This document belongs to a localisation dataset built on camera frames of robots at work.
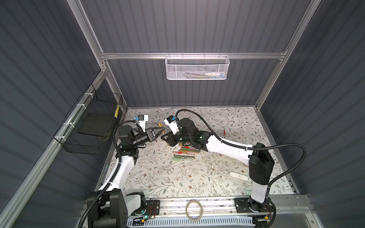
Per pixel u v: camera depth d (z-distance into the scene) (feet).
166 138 2.45
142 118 2.28
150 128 2.24
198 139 1.98
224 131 3.44
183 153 3.07
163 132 2.42
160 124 2.43
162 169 2.85
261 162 1.52
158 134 2.40
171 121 2.24
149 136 2.19
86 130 2.28
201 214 2.33
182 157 2.99
